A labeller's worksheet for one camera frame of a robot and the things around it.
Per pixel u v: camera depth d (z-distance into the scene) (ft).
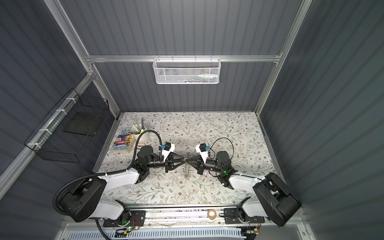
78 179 1.44
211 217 2.43
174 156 2.48
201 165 2.24
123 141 3.33
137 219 2.37
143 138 3.29
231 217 2.40
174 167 2.39
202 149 2.23
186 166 2.47
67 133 2.37
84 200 1.40
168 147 2.25
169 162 2.32
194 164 2.46
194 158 2.41
